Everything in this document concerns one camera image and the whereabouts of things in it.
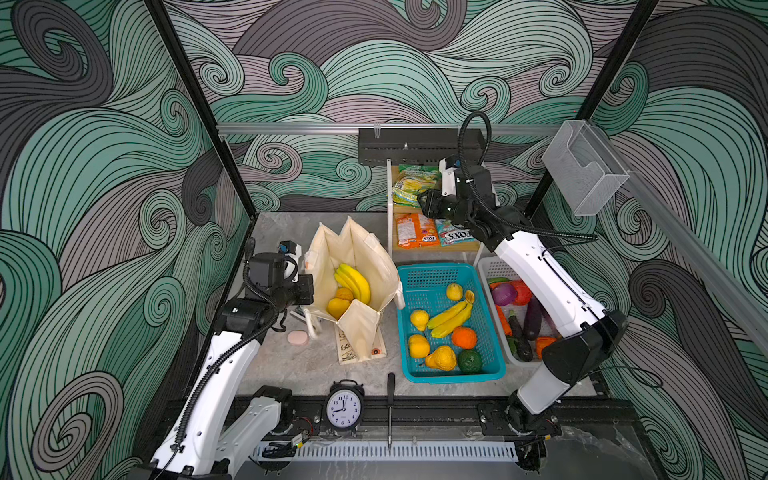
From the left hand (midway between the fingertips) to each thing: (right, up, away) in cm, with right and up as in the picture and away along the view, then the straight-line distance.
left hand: (312, 278), depth 74 cm
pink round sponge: (-7, -19, +10) cm, 22 cm away
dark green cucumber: (+58, -20, +9) cm, 62 cm away
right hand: (+29, +21, 0) cm, 36 cm away
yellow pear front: (+34, -22, +4) cm, 41 cm away
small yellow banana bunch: (+40, -14, +14) cm, 44 cm away
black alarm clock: (+8, -32, -1) cm, 33 cm away
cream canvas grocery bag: (+8, +8, +14) cm, 18 cm away
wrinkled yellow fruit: (+6, -7, +16) cm, 19 cm away
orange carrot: (+55, -16, +12) cm, 58 cm away
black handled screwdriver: (+20, -32, +2) cm, 38 cm away
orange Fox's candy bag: (+29, +13, +18) cm, 36 cm away
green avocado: (+41, -23, +4) cm, 47 cm away
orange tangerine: (+41, -18, +7) cm, 45 cm away
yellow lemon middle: (+29, -14, +13) cm, 35 cm away
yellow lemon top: (+41, -7, +18) cm, 46 cm away
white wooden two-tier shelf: (+20, +18, +2) cm, 27 cm away
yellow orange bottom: (+28, -20, +6) cm, 35 cm away
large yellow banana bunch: (+9, -3, +16) cm, 19 cm away
